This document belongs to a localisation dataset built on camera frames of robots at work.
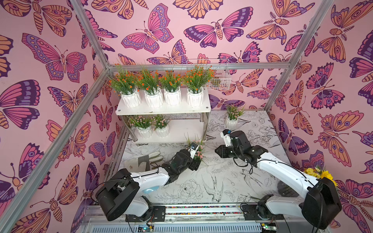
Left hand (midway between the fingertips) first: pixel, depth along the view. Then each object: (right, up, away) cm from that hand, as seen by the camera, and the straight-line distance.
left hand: (197, 153), depth 86 cm
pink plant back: (+1, +2, -11) cm, 11 cm away
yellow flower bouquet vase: (+50, -4, -23) cm, 56 cm away
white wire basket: (+15, +46, +6) cm, 49 cm away
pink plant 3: (-23, +15, +7) cm, 28 cm away
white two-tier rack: (-16, +18, +21) cm, 32 cm away
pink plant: (+26, +25, +14) cm, 38 cm away
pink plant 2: (-33, +17, +2) cm, 37 cm away
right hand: (+11, +3, -4) cm, 12 cm away
